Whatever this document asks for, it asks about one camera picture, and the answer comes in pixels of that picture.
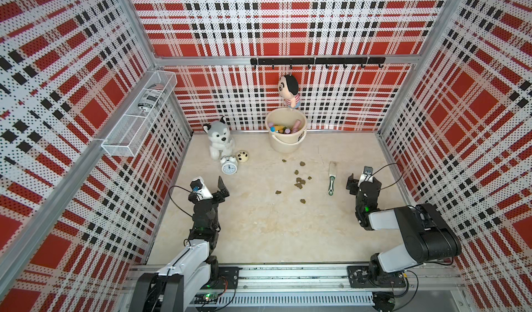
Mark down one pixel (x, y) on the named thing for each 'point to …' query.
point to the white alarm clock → (229, 165)
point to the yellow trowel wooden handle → (287, 131)
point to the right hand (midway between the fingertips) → (365, 175)
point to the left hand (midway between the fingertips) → (214, 180)
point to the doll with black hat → (288, 87)
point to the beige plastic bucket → (286, 143)
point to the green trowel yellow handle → (280, 127)
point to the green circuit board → (205, 298)
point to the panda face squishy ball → (242, 156)
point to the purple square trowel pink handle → (298, 123)
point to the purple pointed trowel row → (271, 125)
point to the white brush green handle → (332, 172)
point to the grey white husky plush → (220, 141)
